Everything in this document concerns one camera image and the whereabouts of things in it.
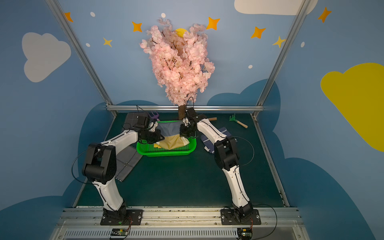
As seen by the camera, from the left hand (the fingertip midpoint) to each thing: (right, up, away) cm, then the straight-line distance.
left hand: (164, 136), depth 97 cm
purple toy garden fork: (-12, +14, +22) cm, 29 cm away
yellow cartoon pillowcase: (-6, -7, +2) cm, 9 cm away
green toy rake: (+52, +13, +22) cm, 58 cm away
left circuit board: (-17, -46, -25) cm, 55 cm away
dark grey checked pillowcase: (-30, +12, +21) cm, 39 cm away
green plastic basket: (-13, -9, +3) cm, 16 cm away
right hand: (+11, +2, +1) cm, 11 cm away
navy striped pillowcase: (+30, -7, +5) cm, 32 cm away
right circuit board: (+45, -47, -24) cm, 69 cm away
